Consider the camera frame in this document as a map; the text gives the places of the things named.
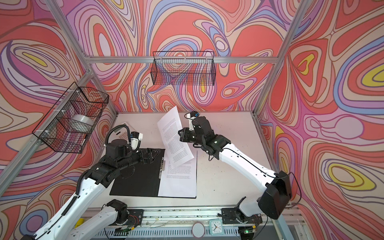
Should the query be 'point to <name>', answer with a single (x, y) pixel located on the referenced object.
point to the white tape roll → (82, 118)
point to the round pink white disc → (198, 230)
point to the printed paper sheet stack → (179, 180)
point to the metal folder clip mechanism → (162, 167)
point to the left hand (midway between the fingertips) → (155, 150)
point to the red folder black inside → (142, 179)
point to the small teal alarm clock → (216, 227)
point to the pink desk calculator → (124, 129)
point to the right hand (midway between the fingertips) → (179, 135)
